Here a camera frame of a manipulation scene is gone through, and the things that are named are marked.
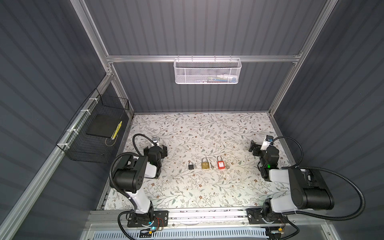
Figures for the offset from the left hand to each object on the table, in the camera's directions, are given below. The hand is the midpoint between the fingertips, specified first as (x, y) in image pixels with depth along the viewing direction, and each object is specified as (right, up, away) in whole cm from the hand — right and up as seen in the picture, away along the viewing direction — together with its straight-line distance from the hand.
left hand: (154, 146), depth 96 cm
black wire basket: (-26, +4, -29) cm, 39 cm away
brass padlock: (+33, -11, -5) cm, 35 cm away
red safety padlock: (+42, -10, -5) cm, 44 cm away
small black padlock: (+24, -12, -5) cm, 27 cm away
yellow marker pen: (-12, +13, -20) cm, 27 cm away
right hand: (+68, +3, -6) cm, 68 cm away
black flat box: (-19, +14, -22) cm, 32 cm away
